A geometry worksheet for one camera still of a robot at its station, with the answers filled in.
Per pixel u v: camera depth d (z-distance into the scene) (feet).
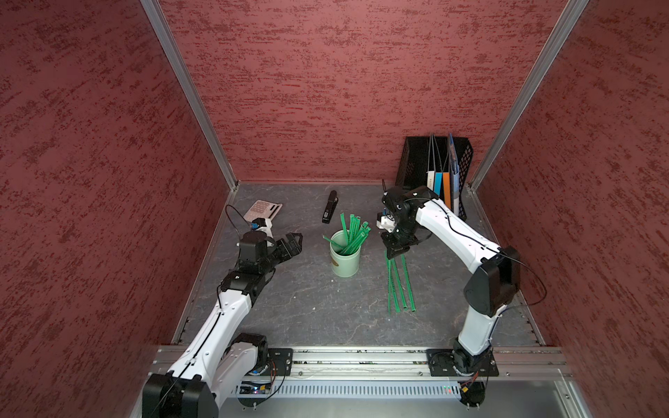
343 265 2.85
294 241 2.38
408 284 2.94
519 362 2.49
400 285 2.94
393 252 2.33
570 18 2.38
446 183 2.89
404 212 1.99
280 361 2.46
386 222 2.57
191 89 2.87
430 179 2.85
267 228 2.41
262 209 3.59
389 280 3.01
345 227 2.80
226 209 3.91
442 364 2.41
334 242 2.82
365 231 2.62
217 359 1.48
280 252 2.34
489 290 1.52
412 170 3.74
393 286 2.94
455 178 2.80
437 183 2.86
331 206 3.62
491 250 1.59
